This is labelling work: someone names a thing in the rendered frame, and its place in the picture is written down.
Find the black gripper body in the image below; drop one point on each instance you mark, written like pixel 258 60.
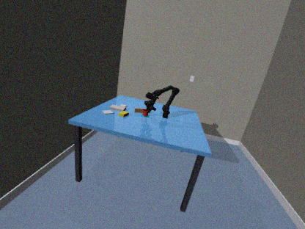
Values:
pixel 151 106

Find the yellow flat block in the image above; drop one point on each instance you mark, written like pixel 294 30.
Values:
pixel 123 114

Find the red cup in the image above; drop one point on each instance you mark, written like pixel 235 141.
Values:
pixel 145 113

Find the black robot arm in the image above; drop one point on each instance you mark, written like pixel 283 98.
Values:
pixel 154 95

